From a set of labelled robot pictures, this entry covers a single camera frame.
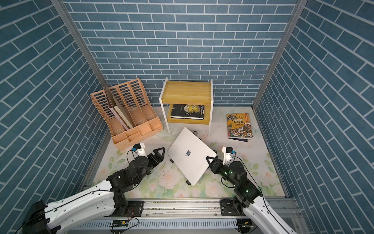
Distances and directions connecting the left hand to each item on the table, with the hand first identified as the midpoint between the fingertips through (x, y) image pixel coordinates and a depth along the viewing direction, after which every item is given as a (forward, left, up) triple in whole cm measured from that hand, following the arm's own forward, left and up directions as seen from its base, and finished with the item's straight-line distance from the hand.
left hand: (166, 153), depth 77 cm
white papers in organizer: (+21, +29, +3) cm, 36 cm away
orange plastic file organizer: (+47, +32, -2) cm, 57 cm away
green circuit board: (-29, +22, -19) cm, 41 cm away
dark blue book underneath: (+18, -46, -14) cm, 51 cm away
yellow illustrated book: (+30, -49, -13) cm, 59 cm away
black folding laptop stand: (-10, -11, -15) cm, 21 cm away
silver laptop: (+2, -14, -6) cm, 15 cm away
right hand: (-3, -22, 0) cm, 22 cm away
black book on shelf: (+29, -11, +2) cm, 31 cm away
